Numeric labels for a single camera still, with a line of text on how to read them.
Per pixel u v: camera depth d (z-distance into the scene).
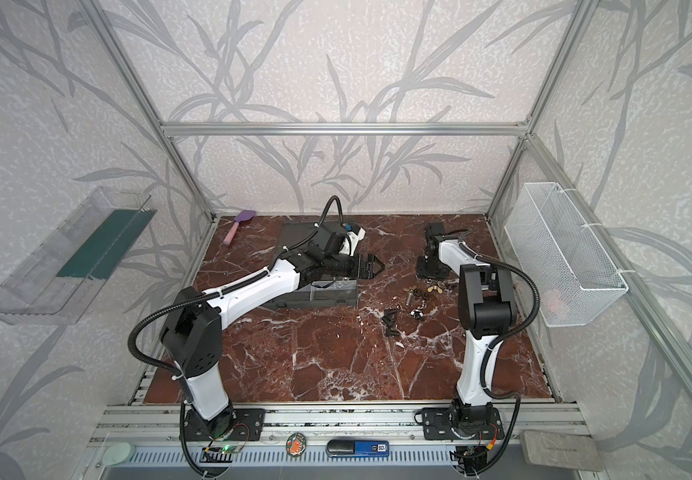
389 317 0.92
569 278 0.61
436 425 0.73
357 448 0.67
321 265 0.66
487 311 0.54
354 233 0.77
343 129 0.95
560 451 0.68
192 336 0.46
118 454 0.69
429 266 0.89
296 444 0.71
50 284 0.63
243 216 1.22
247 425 0.73
